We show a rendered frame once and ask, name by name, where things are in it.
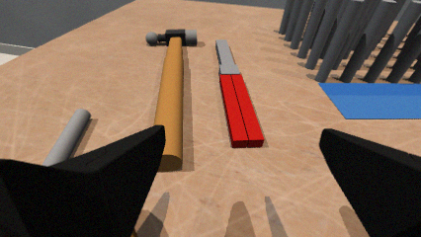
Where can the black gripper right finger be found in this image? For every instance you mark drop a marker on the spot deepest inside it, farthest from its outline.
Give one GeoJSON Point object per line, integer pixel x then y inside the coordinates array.
{"type": "Point", "coordinates": [381, 183]}

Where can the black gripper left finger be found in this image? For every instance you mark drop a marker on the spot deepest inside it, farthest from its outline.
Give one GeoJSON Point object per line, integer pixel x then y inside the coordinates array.
{"type": "Point", "coordinates": [97, 194]}

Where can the orange-brown handled ball-peen hammer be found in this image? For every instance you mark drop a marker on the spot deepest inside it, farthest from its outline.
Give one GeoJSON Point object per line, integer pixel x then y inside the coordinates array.
{"type": "Point", "coordinates": [169, 110]}

